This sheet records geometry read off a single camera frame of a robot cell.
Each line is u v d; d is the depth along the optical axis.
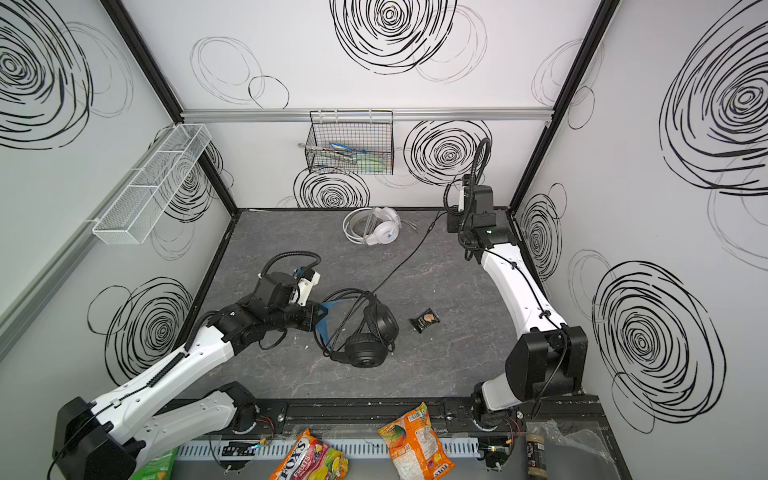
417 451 0.66
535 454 0.67
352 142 0.89
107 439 0.38
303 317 0.68
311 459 0.66
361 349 0.63
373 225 1.12
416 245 1.13
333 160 0.85
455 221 0.74
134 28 0.75
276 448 0.71
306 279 0.69
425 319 0.89
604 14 0.72
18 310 0.51
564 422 0.72
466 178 0.70
